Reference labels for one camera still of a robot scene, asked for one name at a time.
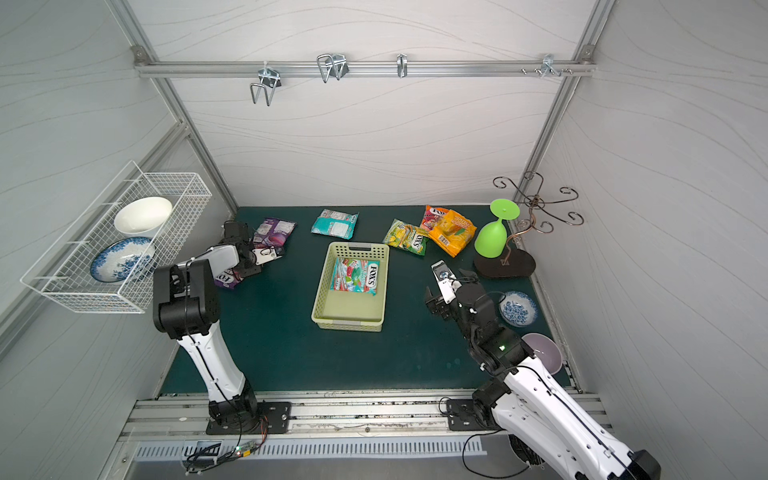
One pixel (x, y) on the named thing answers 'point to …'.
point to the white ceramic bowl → (139, 217)
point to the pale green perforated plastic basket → (352, 310)
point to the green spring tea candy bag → (406, 237)
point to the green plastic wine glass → (491, 238)
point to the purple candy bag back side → (273, 233)
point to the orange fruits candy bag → (432, 217)
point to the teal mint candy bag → (337, 224)
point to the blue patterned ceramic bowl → (123, 259)
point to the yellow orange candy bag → (453, 233)
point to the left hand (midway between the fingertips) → (248, 257)
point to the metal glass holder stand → (516, 263)
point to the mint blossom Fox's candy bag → (355, 275)
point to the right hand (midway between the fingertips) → (450, 277)
